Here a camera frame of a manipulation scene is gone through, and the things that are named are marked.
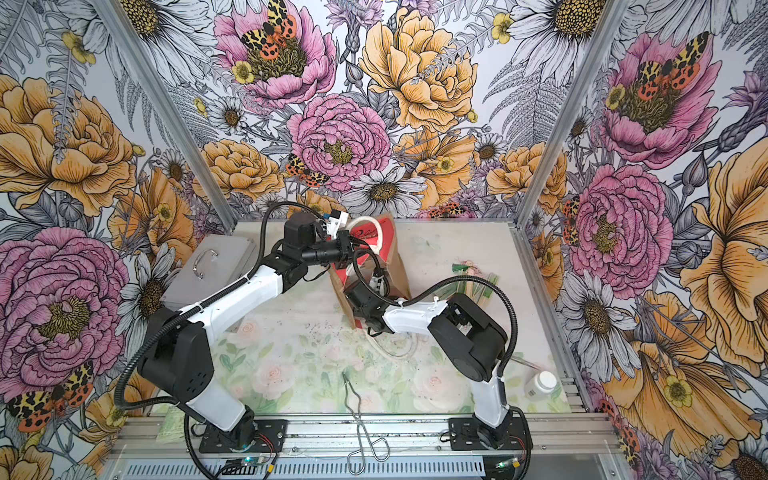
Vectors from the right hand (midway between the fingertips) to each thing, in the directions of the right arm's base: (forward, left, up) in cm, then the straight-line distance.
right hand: (368, 307), depth 95 cm
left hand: (+2, -4, +24) cm, 25 cm away
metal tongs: (-37, -4, -4) cm, 37 cm away
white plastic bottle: (-27, -43, +5) cm, 51 cm away
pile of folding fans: (+4, -35, +1) cm, 35 cm away
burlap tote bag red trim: (+5, -5, +27) cm, 28 cm away
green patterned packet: (-31, +47, +1) cm, 56 cm away
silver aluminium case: (+7, +47, +14) cm, 50 cm away
